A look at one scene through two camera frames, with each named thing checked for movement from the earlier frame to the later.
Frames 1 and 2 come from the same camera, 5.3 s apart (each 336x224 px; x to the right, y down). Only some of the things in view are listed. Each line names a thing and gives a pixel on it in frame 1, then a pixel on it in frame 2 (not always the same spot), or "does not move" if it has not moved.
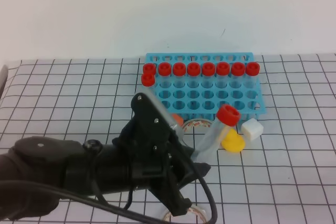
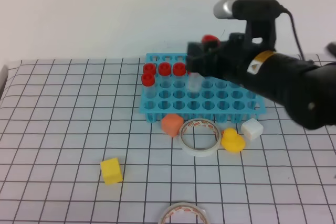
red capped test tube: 226,115 to 196,81
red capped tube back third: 179,72 does not move
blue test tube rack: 196,85 does not move
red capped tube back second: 165,72 does not move
